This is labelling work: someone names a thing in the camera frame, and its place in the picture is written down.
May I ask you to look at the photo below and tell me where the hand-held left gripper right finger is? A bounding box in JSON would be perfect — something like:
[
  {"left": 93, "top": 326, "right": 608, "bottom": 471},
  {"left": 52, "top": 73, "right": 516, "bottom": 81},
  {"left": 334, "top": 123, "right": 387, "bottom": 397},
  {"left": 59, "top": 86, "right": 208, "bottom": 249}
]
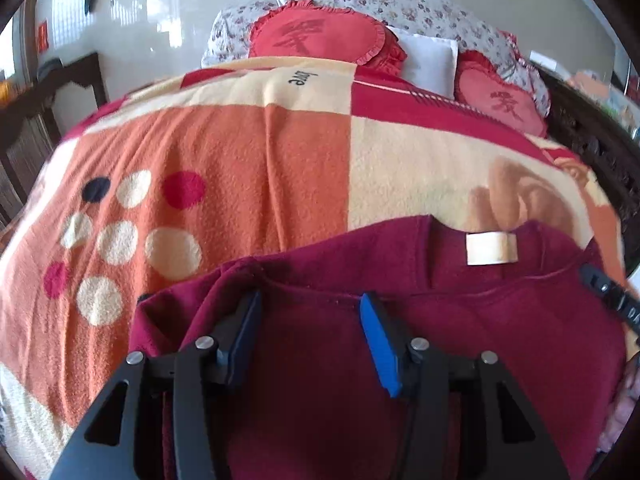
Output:
[{"left": 360, "top": 292, "right": 571, "bottom": 480}]

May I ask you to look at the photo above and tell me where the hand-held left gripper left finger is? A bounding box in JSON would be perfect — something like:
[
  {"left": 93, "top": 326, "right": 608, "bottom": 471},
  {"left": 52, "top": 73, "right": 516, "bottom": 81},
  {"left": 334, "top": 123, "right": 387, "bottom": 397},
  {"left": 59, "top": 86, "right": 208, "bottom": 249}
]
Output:
[{"left": 50, "top": 289, "right": 263, "bottom": 480}]

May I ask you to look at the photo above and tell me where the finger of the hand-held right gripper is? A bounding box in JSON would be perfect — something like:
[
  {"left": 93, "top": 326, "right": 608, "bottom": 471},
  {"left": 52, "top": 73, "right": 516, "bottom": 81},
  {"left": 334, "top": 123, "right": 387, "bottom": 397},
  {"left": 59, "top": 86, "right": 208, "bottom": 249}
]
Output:
[{"left": 579, "top": 264, "right": 640, "bottom": 333}]

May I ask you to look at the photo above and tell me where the maroon fleece sweater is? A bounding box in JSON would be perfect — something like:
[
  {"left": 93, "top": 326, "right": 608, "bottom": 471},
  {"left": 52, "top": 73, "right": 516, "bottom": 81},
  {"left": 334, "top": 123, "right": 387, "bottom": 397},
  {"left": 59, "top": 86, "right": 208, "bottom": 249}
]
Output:
[{"left": 131, "top": 215, "right": 633, "bottom": 480}]

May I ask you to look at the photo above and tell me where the person's right hand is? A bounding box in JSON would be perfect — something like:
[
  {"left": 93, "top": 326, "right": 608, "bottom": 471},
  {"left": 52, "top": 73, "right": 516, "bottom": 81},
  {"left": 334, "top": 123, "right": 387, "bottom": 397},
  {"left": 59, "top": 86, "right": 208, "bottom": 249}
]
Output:
[{"left": 597, "top": 350, "right": 640, "bottom": 456}]

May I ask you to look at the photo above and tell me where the patchwork printed blanket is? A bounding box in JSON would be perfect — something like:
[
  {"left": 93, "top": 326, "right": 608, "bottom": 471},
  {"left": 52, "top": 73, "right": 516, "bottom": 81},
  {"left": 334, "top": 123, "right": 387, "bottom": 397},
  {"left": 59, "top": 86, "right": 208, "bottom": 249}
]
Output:
[{"left": 0, "top": 55, "right": 628, "bottom": 480}]

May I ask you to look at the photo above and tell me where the orange paper packet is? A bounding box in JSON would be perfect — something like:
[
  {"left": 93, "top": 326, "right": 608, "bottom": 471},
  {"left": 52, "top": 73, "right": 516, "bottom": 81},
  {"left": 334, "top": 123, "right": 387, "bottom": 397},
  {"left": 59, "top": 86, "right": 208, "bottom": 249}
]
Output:
[{"left": 570, "top": 70, "right": 610, "bottom": 102}]

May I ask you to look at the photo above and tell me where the red heart-shaped pillow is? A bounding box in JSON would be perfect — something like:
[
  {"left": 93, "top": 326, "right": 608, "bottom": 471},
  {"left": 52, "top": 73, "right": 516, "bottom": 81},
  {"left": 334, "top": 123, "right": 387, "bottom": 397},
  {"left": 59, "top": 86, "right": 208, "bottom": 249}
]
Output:
[
  {"left": 452, "top": 50, "right": 551, "bottom": 138},
  {"left": 248, "top": 1, "right": 408, "bottom": 78}
]

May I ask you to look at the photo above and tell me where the white pillow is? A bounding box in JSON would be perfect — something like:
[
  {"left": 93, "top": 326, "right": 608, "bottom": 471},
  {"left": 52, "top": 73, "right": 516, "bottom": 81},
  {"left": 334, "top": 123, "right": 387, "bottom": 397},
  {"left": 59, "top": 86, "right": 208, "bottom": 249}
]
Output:
[{"left": 387, "top": 27, "right": 460, "bottom": 101}]

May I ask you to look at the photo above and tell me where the dark wooden side table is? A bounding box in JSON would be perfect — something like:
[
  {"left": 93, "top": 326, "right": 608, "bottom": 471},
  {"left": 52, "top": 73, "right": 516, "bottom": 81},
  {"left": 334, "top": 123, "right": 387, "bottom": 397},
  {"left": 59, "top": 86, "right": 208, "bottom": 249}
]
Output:
[{"left": 0, "top": 51, "right": 108, "bottom": 231}]

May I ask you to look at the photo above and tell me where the small floral pillow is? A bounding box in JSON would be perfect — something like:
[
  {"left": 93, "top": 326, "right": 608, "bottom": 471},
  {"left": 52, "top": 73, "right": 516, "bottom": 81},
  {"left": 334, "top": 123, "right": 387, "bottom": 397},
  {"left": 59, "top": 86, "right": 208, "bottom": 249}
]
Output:
[{"left": 201, "top": 2, "right": 288, "bottom": 68}]

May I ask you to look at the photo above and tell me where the dark hat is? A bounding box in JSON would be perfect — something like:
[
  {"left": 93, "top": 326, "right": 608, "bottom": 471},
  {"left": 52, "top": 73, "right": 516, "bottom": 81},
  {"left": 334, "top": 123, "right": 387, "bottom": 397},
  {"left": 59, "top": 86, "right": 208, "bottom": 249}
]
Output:
[{"left": 37, "top": 57, "right": 66, "bottom": 80}]

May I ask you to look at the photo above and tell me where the large floral pillow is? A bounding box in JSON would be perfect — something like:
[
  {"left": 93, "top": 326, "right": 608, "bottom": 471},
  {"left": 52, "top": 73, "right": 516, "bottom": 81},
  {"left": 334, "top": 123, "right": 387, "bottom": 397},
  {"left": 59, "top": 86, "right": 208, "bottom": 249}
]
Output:
[{"left": 277, "top": 0, "right": 551, "bottom": 111}]

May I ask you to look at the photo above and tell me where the carved dark wooden bed frame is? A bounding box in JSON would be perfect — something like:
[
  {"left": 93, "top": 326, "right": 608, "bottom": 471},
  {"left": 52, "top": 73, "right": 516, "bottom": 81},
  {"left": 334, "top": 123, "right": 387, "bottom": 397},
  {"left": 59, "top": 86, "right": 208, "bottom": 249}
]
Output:
[{"left": 530, "top": 60, "right": 640, "bottom": 226}]

